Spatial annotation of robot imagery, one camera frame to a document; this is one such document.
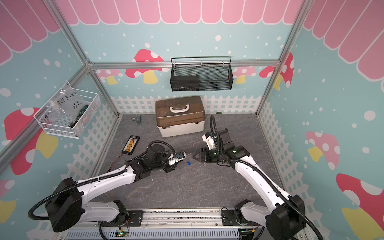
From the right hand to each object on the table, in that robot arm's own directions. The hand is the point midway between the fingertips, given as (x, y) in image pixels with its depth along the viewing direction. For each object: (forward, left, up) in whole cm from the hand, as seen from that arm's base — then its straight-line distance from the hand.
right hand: (197, 157), depth 75 cm
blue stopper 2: (+6, +6, -20) cm, 21 cm away
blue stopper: (+15, 0, -18) cm, 24 cm away
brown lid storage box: (+28, +10, +1) cm, 30 cm away
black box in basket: (+43, +7, +15) cm, 46 cm away
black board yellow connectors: (+19, +45, -16) cm, 51 cm away
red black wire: (+7, +53, -19) cm, 57 cm away
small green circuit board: (-30, +39, -20) cm, 53 cm away
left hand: (+2, +10, -7) cm, 12 cm away
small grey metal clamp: (+43, +46, -17) cm, 65 cm away
